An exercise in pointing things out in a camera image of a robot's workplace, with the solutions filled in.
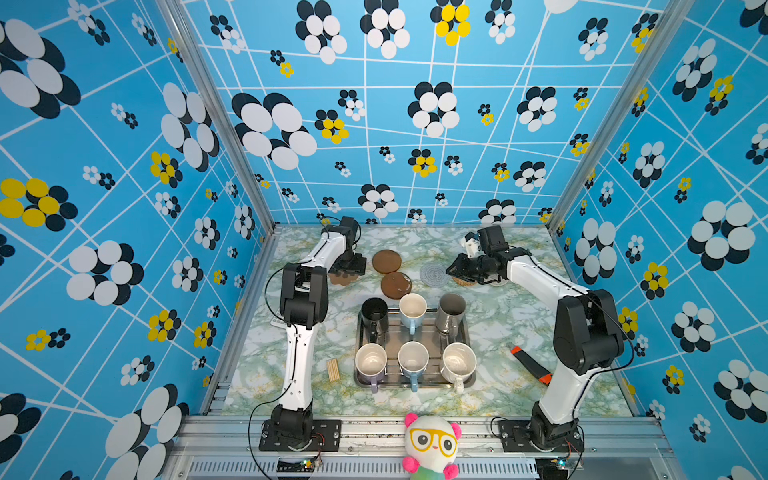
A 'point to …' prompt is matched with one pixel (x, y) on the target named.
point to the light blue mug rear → (412, 309)
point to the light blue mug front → (413, 358)
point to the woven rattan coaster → (464, 282)
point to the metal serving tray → (435, 339)
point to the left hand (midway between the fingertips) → (352, 270)
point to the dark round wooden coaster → (386, 261)
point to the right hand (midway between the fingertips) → (451, 271)
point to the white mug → (458, 361)
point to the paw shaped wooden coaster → (343, 278)
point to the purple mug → (371, 362)
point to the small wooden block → (333, 369)
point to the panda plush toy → (431, 444)
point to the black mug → (374, 324)
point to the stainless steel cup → (450, 312)
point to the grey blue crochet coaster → (434, 275)
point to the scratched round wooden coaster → (395, 285)
